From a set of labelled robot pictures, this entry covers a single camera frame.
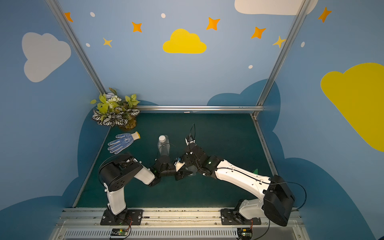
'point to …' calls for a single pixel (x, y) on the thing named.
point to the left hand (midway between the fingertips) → (191, 166)
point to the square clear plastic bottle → (164, 146)
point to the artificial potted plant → (111, 111)
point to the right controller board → (244, 233)
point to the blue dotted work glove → (119, 145)
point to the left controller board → (119, 232)
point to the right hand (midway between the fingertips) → (191, 150)
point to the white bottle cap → (162, 138)
